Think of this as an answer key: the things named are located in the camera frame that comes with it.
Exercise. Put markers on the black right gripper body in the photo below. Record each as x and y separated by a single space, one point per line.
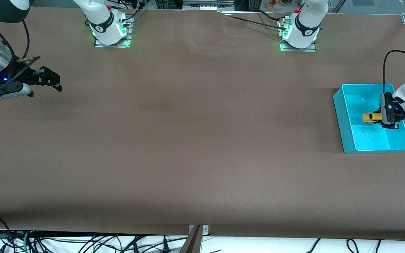
26 75

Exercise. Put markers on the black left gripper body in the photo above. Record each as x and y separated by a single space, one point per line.
388 109

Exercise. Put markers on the yellow toy beetle car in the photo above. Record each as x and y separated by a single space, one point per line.
369 117

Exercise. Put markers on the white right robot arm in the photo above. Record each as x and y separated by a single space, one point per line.
104 24

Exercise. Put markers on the cyan plastic storage bin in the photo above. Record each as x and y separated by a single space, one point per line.
371 140

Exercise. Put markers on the small orange object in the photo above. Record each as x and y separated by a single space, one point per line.
272 4

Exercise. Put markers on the grey equipment box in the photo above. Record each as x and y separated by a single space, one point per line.
207 5

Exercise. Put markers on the black power plug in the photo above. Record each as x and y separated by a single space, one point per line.
136 247
166 247

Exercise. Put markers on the dark metal bar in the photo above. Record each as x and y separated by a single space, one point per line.
192 244

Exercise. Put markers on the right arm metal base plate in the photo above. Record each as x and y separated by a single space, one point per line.
113 45

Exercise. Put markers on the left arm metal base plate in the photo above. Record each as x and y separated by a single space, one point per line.
308 50

